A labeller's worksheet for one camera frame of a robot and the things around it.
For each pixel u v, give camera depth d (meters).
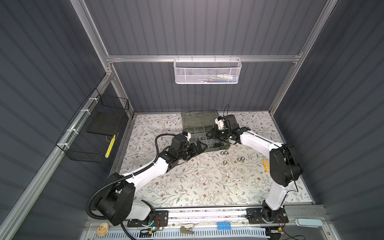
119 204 0.42
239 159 0.94
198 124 1.15
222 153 0.96
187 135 0.79
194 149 0.72
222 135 0.79
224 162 0.93
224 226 0.70
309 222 0.70
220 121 0.85
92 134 0.73
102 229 0.71
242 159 0.94
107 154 0.66
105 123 0.78
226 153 0.97
